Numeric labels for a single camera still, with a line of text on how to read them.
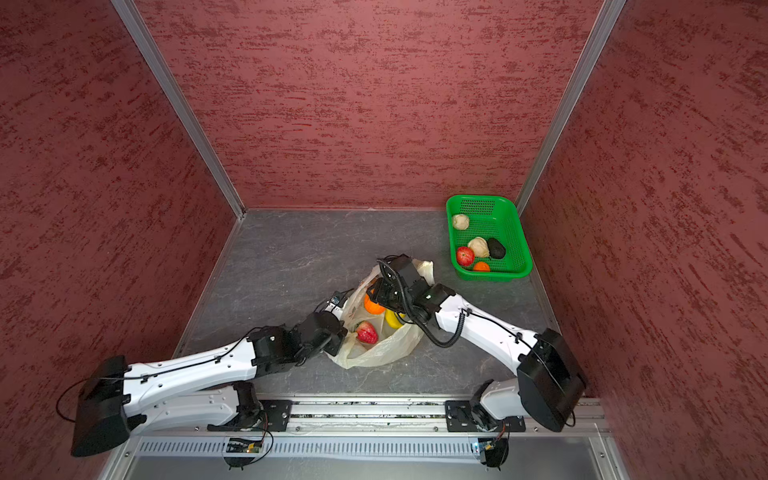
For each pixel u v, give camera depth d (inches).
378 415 29.9
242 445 28.6
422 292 24.1
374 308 29.9
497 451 27.8
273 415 29.3
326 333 22.7
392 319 35.2
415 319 22.7
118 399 16.0
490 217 46.3
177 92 33.5
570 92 33.5
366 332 33.4
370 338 33.4
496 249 40.7
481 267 39.2
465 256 39.3
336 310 26.4
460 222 43.3
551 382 16.2
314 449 30.5
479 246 40.6
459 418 29.1
